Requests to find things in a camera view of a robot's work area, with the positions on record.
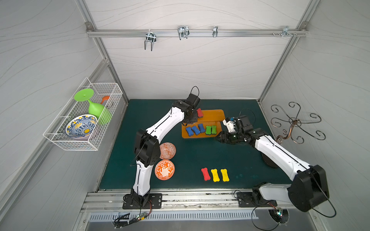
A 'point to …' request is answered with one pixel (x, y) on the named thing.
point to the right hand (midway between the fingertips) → (219, 137)
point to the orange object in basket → (105, 98)
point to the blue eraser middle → (195, 130)
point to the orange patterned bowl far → (167, 150)
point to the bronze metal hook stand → (296, 121)
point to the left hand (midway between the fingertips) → (193, 119)
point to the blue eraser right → (201, 128)
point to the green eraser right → (214, 131)
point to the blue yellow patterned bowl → (81, 126)
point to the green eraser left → (208, 130)
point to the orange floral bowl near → (164, 170)
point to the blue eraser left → (190, 131)
